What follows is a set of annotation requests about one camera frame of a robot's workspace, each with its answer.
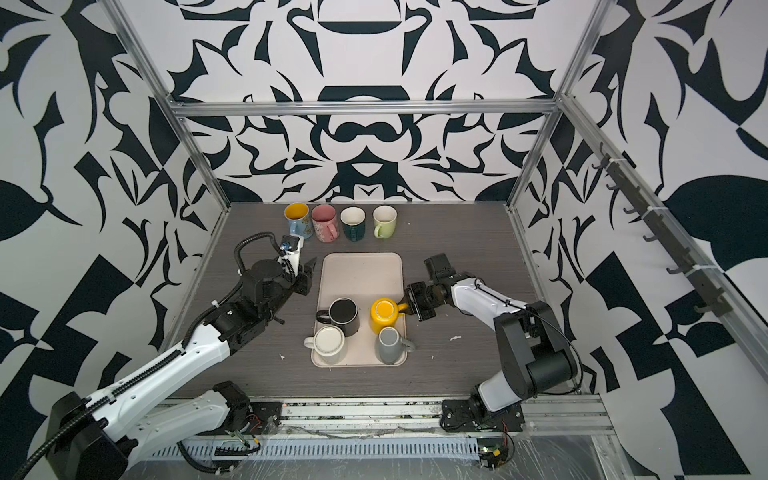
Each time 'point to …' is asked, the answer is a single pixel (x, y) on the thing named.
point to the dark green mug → (353, 220)
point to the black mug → (343, 312)
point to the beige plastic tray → (363, 277)
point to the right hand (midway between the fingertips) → (395, 301)
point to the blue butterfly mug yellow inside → (299, 220)
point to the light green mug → (384, 217)
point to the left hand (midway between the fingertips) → (306, 251)
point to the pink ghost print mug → (325, 223)
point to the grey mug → (391, 347)
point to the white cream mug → (328, 342)
